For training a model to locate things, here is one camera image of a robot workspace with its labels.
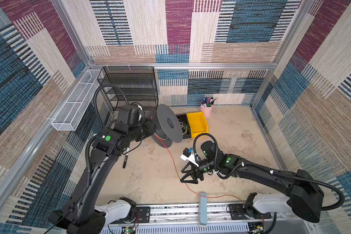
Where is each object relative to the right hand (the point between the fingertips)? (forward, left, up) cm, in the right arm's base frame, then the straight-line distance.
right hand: (184, 178), depth 70 cm
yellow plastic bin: (+43, -13, -14) cm, 48 cm away
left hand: (+17, +11, +21) cm, 29 cm away
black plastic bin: (+52, -3, -17) cm, 55 cm away
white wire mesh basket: (+36, +69, +4) cm, 78 cm away
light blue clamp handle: (-11, -9, -13) cm, 20 cm away
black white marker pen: (+19, +35, -15) cm, 43 cm away
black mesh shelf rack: (+67, +30, +6) cm, 74 cm away
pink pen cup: (+53, -20, -5) cm, 57 cm away
